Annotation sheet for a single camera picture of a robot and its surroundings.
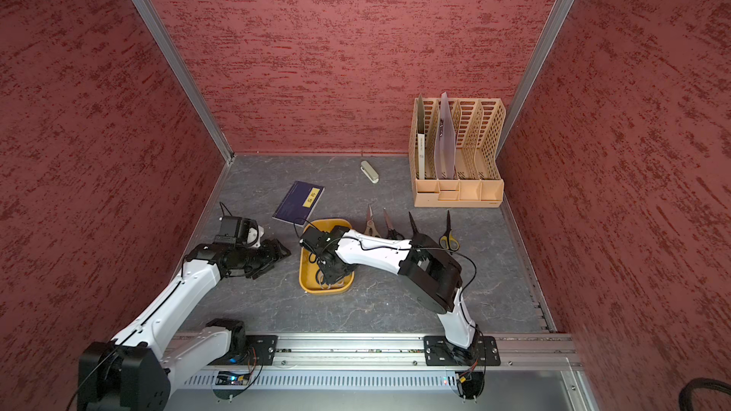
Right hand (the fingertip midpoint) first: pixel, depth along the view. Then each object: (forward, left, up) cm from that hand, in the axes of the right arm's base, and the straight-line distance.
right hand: (342, 275), depth 85 cm
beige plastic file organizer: (+49, -51, +16) cm, 72 cm away
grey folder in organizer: (+50, -39, +8) cm, 64 cm away
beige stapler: (+42, -9, 0) cm, 43 cm away
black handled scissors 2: (+15, -25, -3) cm, 29 cm away
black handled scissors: (+16, -16, -3) cm, 23 cm away
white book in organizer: (+34, -26, +24) cm, 49 cm away
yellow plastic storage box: (+1, +11, -2) cm, 11 cm away
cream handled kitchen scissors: (+20, -9, -3) cm, 22 cm away
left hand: (+2, +17, +6) cm, 18 cm away
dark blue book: (+27, +18, -1) cm, 33 cm away
